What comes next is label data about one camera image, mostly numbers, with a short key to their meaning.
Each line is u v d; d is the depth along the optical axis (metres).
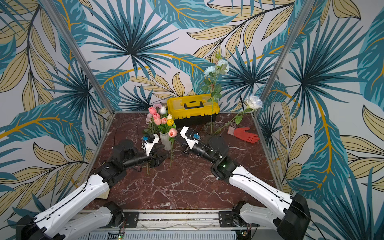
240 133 1.08
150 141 0.60
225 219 0.73
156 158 0.62
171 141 0.56
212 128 0.88
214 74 0.76
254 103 0.65
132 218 0.73
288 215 0.39
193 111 1.00
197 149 0.55
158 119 0.72
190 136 0.48
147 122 1.10
